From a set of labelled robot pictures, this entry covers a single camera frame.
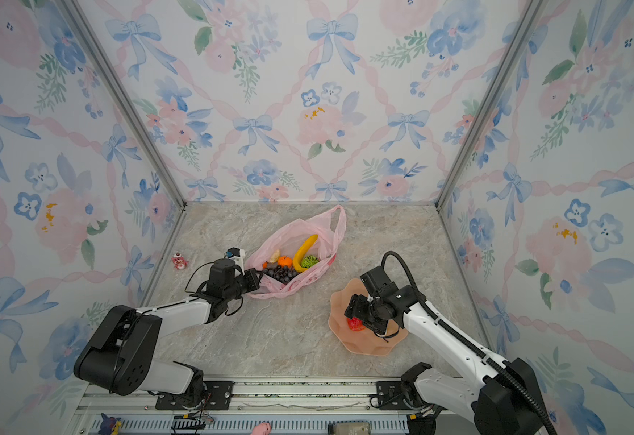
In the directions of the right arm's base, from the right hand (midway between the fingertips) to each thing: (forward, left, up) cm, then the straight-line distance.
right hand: (352, 316), depth 81 cm
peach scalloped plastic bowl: (-5, -4, -7) cm, 10 cm away
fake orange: (+22, +23, -4) cm, 32 cm away
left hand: (+15, +28, 0) cm, 32 cm away
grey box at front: (-27, +1, -4) cm, 27 cm away
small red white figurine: (+21, +61, -3) cm, 64 cm away
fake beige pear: (+22, +26, -1) cm, 34 cm away
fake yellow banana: (+30, +15, -5) cm, 34 cm away
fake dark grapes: (+17, +23, -3) cm, 29 cm away
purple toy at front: (-27, +61, -2) cm, 66 cm away
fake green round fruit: (+20, +13, -2) cm, 24 cm away
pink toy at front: (-27, +23, -6) cm, 36 cm away
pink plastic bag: (+29, +7, +5) cm, 31 cm away
